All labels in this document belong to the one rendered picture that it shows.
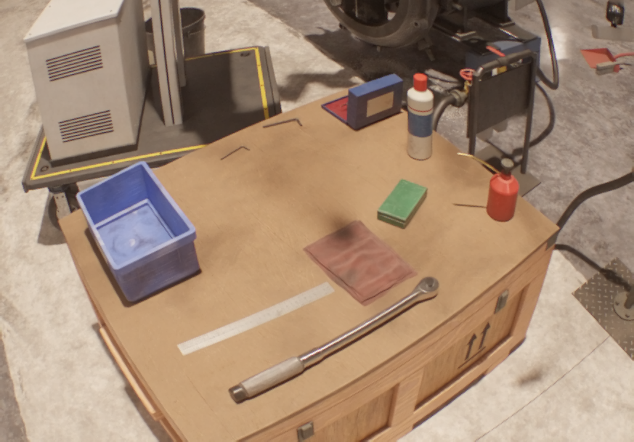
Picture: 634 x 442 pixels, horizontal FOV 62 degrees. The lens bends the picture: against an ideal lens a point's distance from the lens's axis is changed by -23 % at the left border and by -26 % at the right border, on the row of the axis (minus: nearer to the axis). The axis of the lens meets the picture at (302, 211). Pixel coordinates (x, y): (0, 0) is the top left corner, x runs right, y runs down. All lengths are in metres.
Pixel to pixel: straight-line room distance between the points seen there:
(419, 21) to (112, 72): 1.17
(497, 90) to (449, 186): 0.61
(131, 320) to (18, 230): 1.25
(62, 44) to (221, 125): 0.66
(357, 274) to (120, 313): 0.50
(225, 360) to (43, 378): 0.87
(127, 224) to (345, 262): 0.52
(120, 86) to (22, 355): 0.93
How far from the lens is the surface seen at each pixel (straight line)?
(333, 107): 1.83
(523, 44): 3.01
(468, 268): 1.38
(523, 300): 1.62
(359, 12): 2.67
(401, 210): 1.46
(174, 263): 1.34
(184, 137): 2.07
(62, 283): 2.18
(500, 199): 1.47
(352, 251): 1.37
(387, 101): 1.76
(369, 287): 1.32
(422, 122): 1.59
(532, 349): 1.87
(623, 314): 2.06
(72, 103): 2.00
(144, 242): 1.49
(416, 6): 2.42
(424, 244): 1.42
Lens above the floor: 1.45
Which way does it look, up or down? 41 degrees down
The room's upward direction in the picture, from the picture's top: 4 degrees counter-clockwise
